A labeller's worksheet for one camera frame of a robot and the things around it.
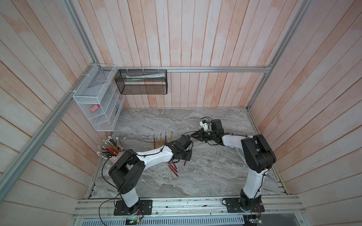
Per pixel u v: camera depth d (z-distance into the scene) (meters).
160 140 1.01
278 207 0.74
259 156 0.52
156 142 1.00
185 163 0.86
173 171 0.86
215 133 0.79
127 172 0.45
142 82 1.04
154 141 1.00
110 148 0.82
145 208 0.73
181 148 0.68
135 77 0.90
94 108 0.82
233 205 0.73
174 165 0.88
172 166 0.88
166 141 1.01
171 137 1.02
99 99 0.70
